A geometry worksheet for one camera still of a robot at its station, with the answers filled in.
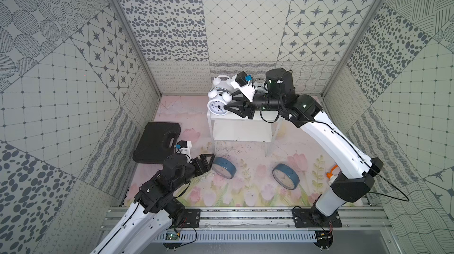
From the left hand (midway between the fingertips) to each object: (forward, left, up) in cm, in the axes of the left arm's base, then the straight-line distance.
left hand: (213, 160), depth 70 cm
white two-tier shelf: (+19, -7, -5) cm, 21 cm away
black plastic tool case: (+17, +33, -15) cm, 40 cm away
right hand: (+12, -7, +21) cm, 25 cm away
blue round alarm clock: (+1, -4, -9) cm, 10 cm away
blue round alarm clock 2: (-2, -32, -12) cm, 34 cm away
